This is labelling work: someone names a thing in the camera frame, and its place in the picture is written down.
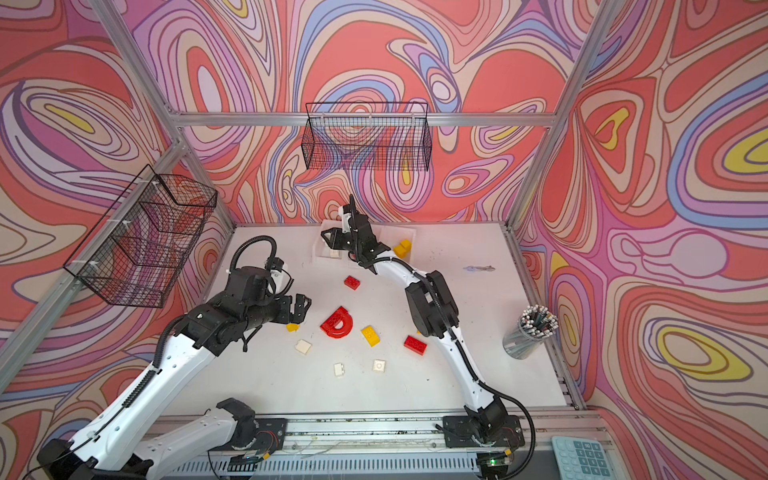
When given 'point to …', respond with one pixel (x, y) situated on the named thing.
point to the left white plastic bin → (321, 246)
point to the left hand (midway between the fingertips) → (298, 300)
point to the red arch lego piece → (329, 324)
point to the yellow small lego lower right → (418, 332)
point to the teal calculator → (581, 459)
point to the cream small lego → (334, 253)
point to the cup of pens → (535, 324)
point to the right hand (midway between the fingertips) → (326, 239)
